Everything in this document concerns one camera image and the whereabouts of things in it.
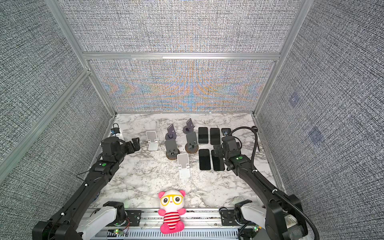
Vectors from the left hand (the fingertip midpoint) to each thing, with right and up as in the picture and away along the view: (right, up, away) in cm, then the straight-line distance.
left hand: (131, 139), depth 82 cm
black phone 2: (+50, +1, +25) cm, 55 cm away
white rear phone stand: (+7, -4, +17) cm, 19 cm away
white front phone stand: (+27, -14, +12) cm, 33 cm away
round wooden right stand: (+33, -6, +14) cm, 36 cm away
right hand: (+53, -3, +4) cm, 53 cm away
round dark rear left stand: (+19, +2, +19) cm, 27 cm away
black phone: (+41, +3, +25) cm, 48 cm away
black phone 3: (+41, -14, +14) cm, 45 cm away
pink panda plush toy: (+23, -29, -10) cm, 39 cm away
